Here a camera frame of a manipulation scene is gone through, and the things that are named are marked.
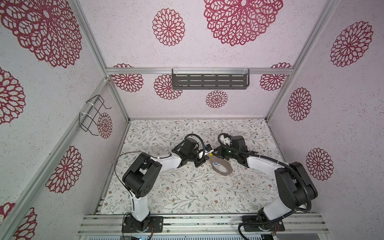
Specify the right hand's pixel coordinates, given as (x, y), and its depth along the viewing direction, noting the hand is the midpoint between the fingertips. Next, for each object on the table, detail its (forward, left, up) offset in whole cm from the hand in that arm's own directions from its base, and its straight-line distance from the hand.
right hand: (211, 149), depth 88 cm
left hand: (-3, +2, -7) cm, 8 cm away
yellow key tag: (-3, 0, -1) cm, 3 cm away
